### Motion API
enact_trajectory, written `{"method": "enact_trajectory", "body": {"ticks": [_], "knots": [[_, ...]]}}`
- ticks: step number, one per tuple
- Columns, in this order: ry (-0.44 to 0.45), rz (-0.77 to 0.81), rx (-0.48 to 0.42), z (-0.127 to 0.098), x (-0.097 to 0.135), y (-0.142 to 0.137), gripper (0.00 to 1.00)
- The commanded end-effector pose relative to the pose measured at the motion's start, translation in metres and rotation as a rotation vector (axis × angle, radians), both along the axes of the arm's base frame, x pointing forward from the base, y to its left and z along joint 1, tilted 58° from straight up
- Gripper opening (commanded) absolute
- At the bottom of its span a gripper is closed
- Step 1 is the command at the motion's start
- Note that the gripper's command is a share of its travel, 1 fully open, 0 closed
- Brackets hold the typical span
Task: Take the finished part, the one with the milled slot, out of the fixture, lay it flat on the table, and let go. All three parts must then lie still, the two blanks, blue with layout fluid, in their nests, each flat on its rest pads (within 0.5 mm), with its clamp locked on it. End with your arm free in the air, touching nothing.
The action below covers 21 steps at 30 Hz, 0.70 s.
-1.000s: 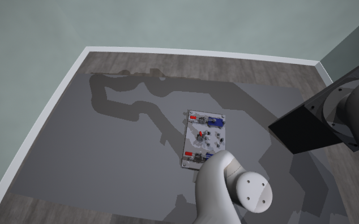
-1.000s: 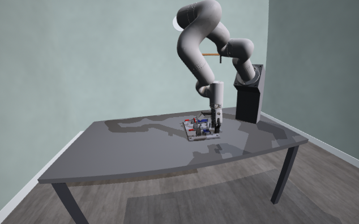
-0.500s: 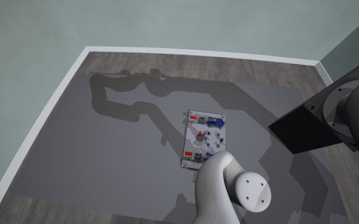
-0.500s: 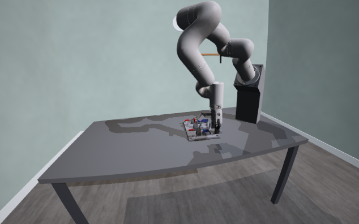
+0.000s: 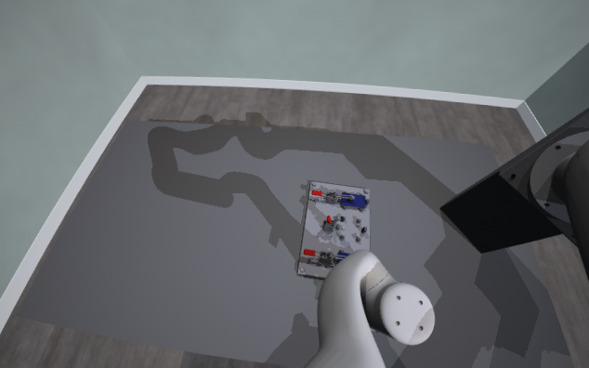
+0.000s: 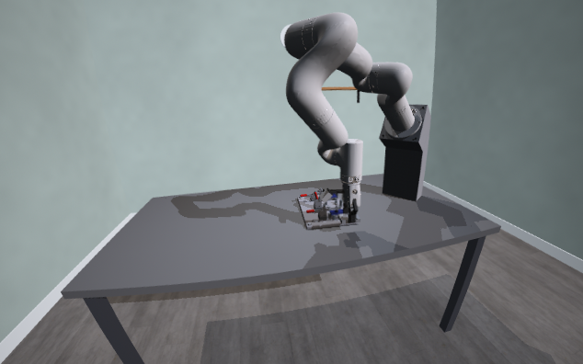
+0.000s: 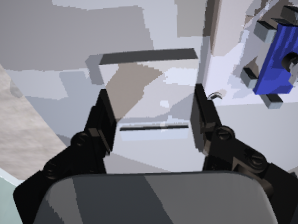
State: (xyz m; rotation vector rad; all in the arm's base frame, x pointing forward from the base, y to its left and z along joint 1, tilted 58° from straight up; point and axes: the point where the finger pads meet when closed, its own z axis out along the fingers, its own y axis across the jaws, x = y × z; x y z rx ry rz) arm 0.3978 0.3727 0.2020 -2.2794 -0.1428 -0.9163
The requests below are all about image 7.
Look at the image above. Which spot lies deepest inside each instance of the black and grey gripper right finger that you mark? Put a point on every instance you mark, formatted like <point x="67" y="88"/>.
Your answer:
<point x="224" y="151"/>

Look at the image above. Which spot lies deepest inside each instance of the toggle clamp with red handle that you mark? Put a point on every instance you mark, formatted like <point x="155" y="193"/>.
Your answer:
<point x="290" y="64"/>

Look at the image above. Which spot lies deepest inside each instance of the blue rectangular block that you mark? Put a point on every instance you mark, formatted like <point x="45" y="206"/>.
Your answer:
<point x="272" y="77"/>

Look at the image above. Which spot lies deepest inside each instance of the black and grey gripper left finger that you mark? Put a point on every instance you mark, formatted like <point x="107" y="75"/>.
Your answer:
<point x="97" y="139"/>

